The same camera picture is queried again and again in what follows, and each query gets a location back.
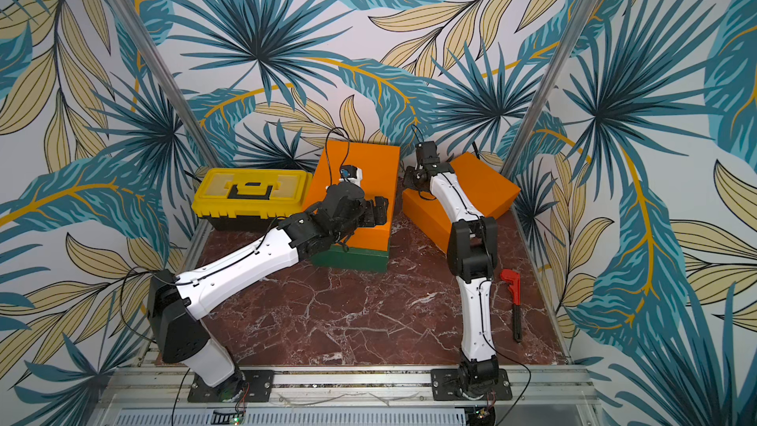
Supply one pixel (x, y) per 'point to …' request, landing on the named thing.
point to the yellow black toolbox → (249, 200)
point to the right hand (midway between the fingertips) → (412, 179)
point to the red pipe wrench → (515, 278)
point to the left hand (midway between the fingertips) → (375, 206)
